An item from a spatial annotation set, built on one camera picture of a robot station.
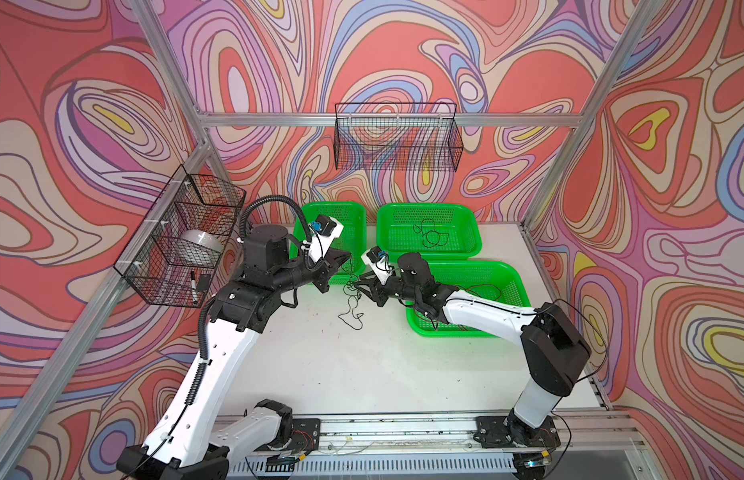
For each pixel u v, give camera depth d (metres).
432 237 1.15
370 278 0.78
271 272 0.47
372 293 0.74
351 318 0.93
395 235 1.17
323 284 0.56
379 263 0.70
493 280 0.99
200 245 0.70
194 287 0.72
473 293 1.00
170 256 0.72
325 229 0.52
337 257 0.59
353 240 1.15
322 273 0.55
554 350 0.46
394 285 0.72
